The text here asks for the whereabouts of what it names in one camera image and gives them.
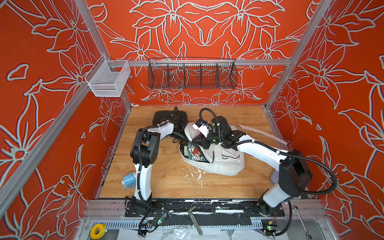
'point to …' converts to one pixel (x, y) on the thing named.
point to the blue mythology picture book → (195, 152)
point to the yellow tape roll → (98, 231)
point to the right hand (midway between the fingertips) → (193, 138)
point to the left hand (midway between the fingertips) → (197, 142)
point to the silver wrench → (309, 236)
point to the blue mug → (129, 180)
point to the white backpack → (223, 161)
